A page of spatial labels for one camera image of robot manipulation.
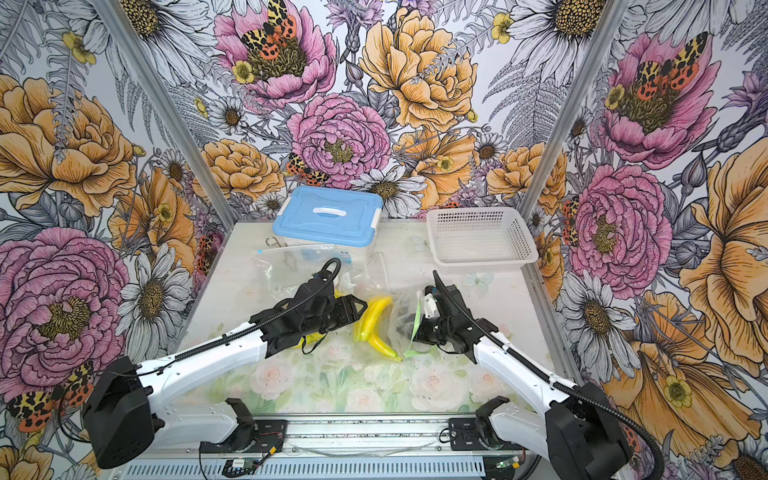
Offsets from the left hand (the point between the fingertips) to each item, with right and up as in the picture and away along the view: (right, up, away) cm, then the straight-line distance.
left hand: (358, 317), depth 80 cm
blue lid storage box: (-14, +29, +20) cm, 38 cm away
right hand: (+12, -6, +1) cm, 13 cm away
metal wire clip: (-36, +20, +35) cm, 54 cm away
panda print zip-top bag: (+13, -2, +14) cm, 19 cm away
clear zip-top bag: (-1, +10, +20) cm, 22 cm away
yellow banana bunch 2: (+2, -2, +3) cm, 4 cm away
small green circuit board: (-29, -35, -7) cm, 45 cm away
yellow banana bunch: (-10, -2, -13) cm, 16 cm away
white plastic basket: (+42, +22, +36) cm, 59 cm away
